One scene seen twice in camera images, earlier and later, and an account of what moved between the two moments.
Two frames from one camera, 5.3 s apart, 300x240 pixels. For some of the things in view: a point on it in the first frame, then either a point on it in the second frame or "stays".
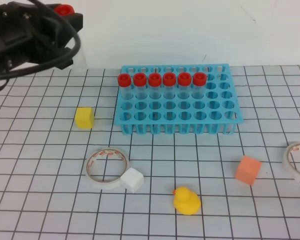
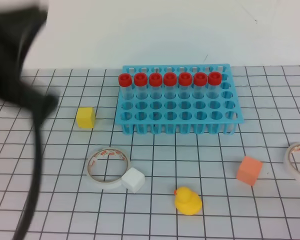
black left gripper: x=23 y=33 to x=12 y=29
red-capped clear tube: x=80 y=61 to x=214 y=80
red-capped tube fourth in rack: x=169 y=82 stays
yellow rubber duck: x=185 y=201 stays
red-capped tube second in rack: x=140 y=81 stays
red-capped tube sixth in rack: x=199 y=80 stays
